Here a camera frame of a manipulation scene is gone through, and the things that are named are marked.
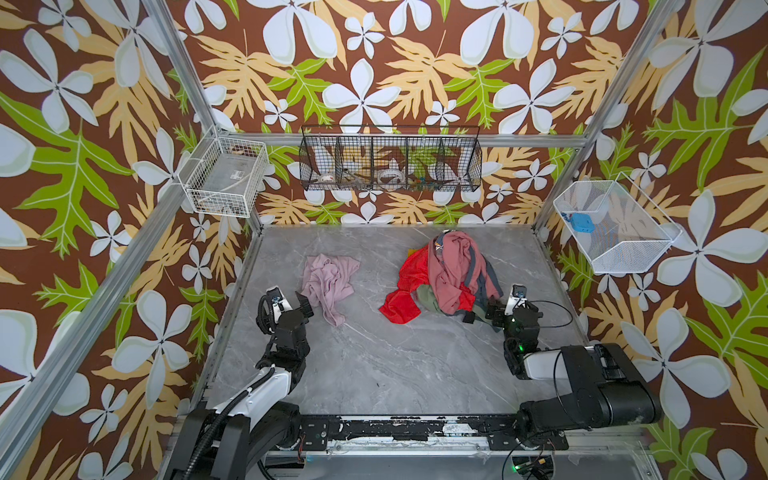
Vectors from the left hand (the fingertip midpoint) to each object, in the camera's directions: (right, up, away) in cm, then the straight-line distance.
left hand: (278, 297), depth 84 cm
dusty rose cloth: (+51, +10, +5) cm, 52 cm away
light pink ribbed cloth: (+11, +3, +14) cm, 18 cm away
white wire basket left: (-17, +36, +3) cm, 40 cm away
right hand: (+68, -1, +7) cm, 69 cm away
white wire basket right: (+95, +21, -1) cm, 97 cm away
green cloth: (+43, -1, +5) cm, 44 cm away
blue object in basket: (+88, +22, +2) cm, 91 cm away
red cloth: (+35, -5, +13) cm, 38 cm away
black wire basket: (+32, +44, +14) cm, 57 cm away
